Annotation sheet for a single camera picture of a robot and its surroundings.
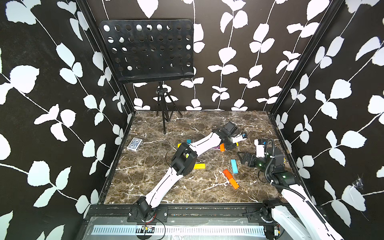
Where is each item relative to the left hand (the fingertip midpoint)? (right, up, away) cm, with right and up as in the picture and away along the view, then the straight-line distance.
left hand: (235, 140), depth 97 cm
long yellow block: (-23, -15, -6) cm, 29 cm away
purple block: (-15, -1, -22) cm, 27 cm away
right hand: (0, -4, -18) cm, 18 cm away
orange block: (-9, -5, -1) cm, 10 cm away
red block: (-7, -20, -9) cm, 23 cm away
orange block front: (-4, -23, -13) cm, 27 cm away
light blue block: (-2, -15, -7) cm, 17 cm away
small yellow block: (+1, -2, -2) cm, 3 cm away
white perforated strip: (-33, -40, -27) cm, 59 cm away
